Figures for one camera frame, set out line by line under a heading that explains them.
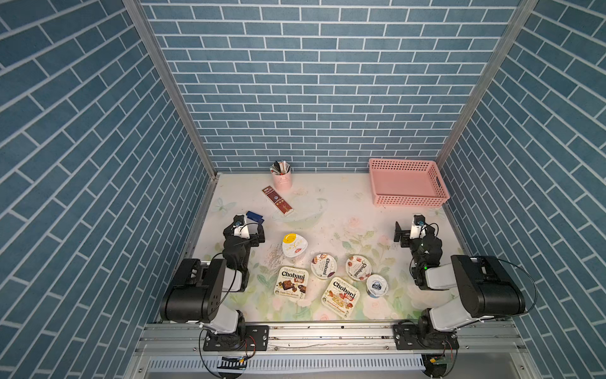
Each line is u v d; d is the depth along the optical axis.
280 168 1.10
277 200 1.08
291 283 0.81
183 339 0.75
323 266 0.84
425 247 0.71
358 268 0.85
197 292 0.45
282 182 1.09
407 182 1.18
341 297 0.79
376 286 0.79
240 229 0.76
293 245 0.85
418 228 0.77
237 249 0.69
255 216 1.02
